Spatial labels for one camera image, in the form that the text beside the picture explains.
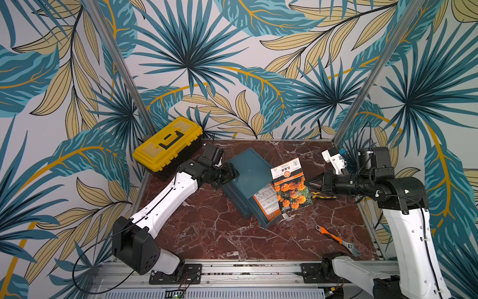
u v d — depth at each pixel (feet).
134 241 1.29
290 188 2.05
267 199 2.55
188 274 2.37
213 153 1.96
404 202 1.21
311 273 2.39
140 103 3.27
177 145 3.11
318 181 1.85
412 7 2.23
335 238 2.71
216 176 2.13
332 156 1.79
